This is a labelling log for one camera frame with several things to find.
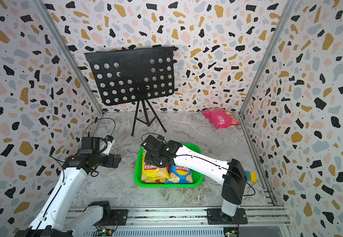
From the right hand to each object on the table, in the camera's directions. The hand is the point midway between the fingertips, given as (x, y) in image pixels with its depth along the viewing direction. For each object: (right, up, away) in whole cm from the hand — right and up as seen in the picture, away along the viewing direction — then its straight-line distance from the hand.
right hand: (146, 161), depth 74 cm
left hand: (-19, +1, +5) cm, 20 cm away
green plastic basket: (+26, -11, +4) cm, 29 cm away
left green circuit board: (-20, -33, -3) cm, 39 cm away
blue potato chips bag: (+16, -9, +7) cm, 20 cm away
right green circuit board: (+41, -34, -3) cm, 53 cm away
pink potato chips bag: (+45, +23, +30) cm, 59 cm away
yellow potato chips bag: (+3, -6, +1) cm, 7 cm away
